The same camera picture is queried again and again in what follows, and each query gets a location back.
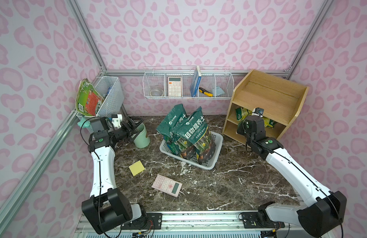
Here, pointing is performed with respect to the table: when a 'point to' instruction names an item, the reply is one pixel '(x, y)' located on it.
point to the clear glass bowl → (156, 92)
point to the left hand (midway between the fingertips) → (139, 123)
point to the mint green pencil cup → (141, 141)
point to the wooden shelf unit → (280, 100)
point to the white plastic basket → (209, 164)
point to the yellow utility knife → (206, 92)
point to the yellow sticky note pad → (136, 168)
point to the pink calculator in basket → (174, 87)
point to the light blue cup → (219, 91)
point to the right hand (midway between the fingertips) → (243, 121)
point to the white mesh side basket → (110, 88)
